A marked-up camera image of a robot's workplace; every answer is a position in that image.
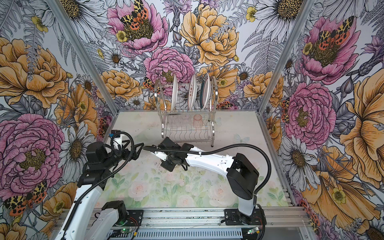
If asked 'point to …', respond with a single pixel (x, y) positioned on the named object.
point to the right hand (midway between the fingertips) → (168, 165)
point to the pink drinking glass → (197, 121)
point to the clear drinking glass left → (175, 120)
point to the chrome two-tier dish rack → (187, 111)
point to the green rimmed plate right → (205, 91)
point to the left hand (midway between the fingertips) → (136, 147)
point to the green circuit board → (125, 230)
